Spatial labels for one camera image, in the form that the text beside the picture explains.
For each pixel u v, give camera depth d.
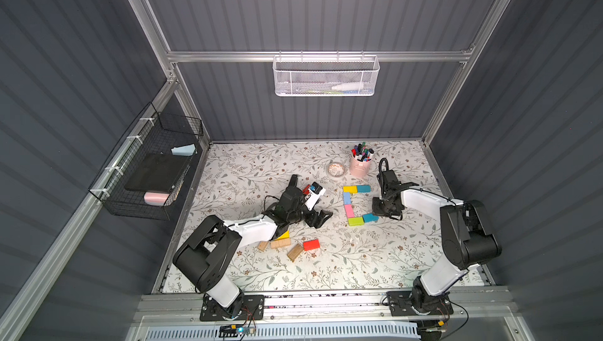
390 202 0.72
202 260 0.46
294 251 0.84
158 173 0.68
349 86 0.91
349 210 0.96
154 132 0.79
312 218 0.77
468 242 0.47
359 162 0.99
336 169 1.09
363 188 1.03
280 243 0.87
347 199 0.99
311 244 0.87
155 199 0.65
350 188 1.02
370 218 0.93
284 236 0.70
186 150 0.83
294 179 1.03
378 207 0.85
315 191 0.77
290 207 0.71
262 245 0.86
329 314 0.74
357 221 0.93
